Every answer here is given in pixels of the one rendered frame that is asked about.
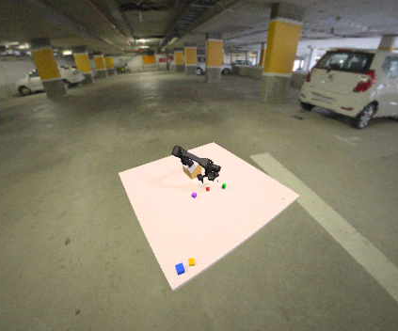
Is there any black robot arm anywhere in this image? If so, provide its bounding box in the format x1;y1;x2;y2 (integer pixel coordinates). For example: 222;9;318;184
171;146;221;181

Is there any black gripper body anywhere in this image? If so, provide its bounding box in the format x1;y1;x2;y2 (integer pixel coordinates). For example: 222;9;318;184
197;170;219;181

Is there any blue cube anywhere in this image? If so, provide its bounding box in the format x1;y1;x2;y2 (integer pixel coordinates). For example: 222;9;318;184
175;263;185;276

